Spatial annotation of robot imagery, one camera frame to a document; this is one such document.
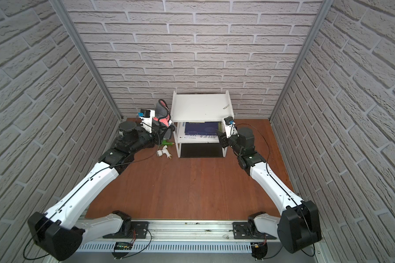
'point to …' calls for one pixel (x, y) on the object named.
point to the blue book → (201, 128)
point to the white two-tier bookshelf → (199, 108)
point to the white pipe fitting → (164, 150)
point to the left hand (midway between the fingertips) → (163, 121)
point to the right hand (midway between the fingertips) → (225, 127)
